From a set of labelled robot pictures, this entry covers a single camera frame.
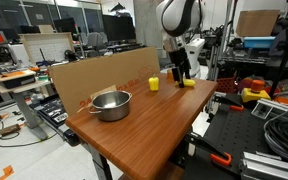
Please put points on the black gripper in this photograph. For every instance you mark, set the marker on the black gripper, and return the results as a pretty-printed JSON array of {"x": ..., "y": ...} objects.
[{"x": 179, "y": 59}]

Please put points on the yellow fake corn cob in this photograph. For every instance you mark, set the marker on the yellow fake corn cob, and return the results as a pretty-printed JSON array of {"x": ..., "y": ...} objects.
[{"x": 189, "y": 82}]

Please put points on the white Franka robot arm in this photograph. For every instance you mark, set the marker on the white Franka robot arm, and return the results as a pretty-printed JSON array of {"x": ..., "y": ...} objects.
[{"x": 179, "y": 16}]

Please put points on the yellow fake bell pepper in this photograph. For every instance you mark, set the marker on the yellow fake bell pepper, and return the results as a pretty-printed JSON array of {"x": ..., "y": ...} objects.
[{"x": 153, "y": 84}]

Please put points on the red plastic crate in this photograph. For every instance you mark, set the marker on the red plastic crate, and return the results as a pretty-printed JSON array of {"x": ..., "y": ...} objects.
[{"x": 226, "y": 85}]

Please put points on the stainless steel pot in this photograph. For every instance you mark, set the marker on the stainless steel pot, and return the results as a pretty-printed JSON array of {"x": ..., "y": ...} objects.
[{"x": 112, "y": 111}]

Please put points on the large black monitor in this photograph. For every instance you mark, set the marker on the large black monitor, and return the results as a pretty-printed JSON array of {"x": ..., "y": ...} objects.
[{"x": 119, "y": 28}]

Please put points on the black perforated breadboard table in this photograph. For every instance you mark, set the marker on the black perforated breadboard table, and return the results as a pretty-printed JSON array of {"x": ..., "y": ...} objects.
[{"x": 237, "y": 133}]

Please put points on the large brown cardboard sheet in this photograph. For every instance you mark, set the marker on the large brown cardboard sheet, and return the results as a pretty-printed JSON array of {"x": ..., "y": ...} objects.
[{"x": 100, "y": 73}]

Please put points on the blue plastic bin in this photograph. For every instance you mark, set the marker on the blue plastic bin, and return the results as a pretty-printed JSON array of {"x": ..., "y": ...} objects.
[{"x": 259, "y": 42}]

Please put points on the brown cardboard box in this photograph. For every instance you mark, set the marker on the brown cardboard box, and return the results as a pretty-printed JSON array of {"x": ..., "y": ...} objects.
[{"x": 257, "y": 23}]

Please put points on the aluminium extrusion bar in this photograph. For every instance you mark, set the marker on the aluminium extrusion bar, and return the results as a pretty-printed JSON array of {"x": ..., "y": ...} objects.
[
  {"x": 270, "y": 166},
  {"x": 277, "y": 108}
]

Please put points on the black stand pole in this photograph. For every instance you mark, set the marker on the black stand pole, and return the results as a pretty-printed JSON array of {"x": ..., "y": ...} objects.
[{"x": 284, "y": 50}]

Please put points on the black table leg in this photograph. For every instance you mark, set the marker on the black table leg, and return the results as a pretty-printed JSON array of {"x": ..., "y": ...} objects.
[{"x": 100, "y": 163}]

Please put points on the small black monitor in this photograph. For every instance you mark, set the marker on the small black monitor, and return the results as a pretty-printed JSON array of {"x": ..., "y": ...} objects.
[{"x": 65, "y": 26}]

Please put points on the white pegboard panel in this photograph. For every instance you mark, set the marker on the white pegboard panel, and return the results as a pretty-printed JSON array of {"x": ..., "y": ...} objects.
[{"x": 50, "y": 46}]

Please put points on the black control panel device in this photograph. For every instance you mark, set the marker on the black control panel device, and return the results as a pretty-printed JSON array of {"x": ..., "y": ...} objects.
[{"x": 52, "y": 111}]

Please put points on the grey side desk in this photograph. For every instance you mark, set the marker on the grey side desk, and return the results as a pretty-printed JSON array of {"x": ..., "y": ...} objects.
[{"x": 24, "y": 106}]

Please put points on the flat box with orange tools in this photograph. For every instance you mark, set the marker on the flat box with orange tools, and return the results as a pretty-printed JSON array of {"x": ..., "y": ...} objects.
[{"x": 14, "y": 78}]

